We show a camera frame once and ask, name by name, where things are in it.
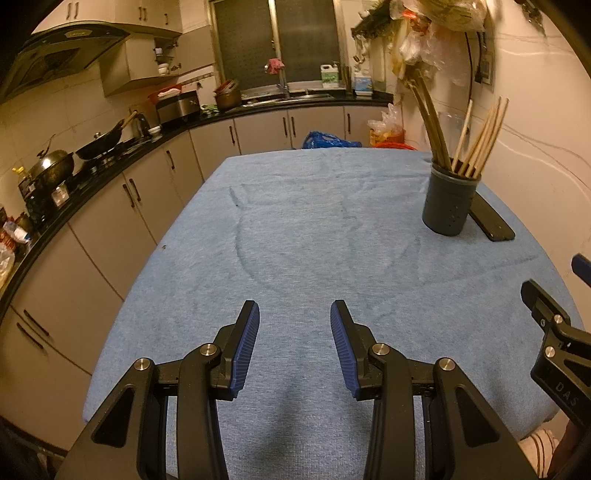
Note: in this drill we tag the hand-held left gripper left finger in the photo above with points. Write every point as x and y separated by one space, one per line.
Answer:
244 350

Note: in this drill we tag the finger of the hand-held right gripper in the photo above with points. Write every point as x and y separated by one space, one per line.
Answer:
582 267
563 369

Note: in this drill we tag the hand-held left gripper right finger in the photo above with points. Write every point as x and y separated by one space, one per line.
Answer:
344 350

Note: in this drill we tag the dark grey perforated utensil holder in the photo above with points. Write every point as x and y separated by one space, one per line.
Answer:
448 207

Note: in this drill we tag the bunch of wooden chopsticks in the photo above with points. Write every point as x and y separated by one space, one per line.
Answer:
434 131

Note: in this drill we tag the person's right forearm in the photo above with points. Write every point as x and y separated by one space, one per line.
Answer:
570 452

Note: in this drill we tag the striped white cloth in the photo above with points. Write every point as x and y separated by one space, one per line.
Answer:
540 445

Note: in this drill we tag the black smartphone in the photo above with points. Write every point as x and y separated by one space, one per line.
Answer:
494 221

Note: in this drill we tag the blue tablecloth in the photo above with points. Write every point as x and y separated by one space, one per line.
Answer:
300 240

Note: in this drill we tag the beige lower kitchen cabinets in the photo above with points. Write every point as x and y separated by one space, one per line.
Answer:
115 217

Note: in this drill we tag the red plastic basket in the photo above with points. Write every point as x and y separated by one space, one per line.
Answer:
395 146

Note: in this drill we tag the blue plastic bag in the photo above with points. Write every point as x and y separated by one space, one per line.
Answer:
330 140

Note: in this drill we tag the white plastic bag over bin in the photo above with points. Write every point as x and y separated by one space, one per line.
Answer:
385 122

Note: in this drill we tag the black kitchen countertop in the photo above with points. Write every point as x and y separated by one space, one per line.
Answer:
198 121

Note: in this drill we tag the black gas stove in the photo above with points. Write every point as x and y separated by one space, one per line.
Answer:
69 184

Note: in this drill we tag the dark kettle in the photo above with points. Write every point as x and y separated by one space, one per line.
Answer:
140 125

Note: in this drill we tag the stainless steel appliance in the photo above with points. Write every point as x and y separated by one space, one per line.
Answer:
178 108

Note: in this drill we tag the brown metal pot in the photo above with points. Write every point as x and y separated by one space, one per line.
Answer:
228 98

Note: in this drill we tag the steel kitchen sink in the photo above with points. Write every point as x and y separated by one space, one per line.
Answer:
286 98

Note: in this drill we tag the white blue bottle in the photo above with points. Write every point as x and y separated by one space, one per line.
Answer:
362 84

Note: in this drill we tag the lidded metal pot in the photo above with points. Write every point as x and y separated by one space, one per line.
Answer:
48 168

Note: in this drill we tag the metal faucet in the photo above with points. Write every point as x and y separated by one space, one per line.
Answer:
284 85

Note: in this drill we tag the red basket with white cloth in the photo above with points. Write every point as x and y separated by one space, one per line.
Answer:
166 92

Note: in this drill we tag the white green detergent bottle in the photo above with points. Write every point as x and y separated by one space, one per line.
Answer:
329 76

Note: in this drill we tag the cluster of hanging plastic bags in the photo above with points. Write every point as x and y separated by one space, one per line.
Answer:
415 46

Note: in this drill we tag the pink cloth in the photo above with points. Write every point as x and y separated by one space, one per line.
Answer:
276 65

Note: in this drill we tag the large hanging plastic bag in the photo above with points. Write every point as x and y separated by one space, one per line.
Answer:
448 11

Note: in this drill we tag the kitchen window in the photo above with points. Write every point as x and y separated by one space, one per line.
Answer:
277 37

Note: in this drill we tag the range hood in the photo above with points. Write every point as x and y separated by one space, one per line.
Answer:
55 55

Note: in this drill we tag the wall power socket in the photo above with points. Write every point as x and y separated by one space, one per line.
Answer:
485 67

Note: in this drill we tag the beige wall cabinets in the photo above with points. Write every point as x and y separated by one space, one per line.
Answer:
134 60

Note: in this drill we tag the black wall hook rack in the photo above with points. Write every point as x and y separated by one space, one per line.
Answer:
369 25

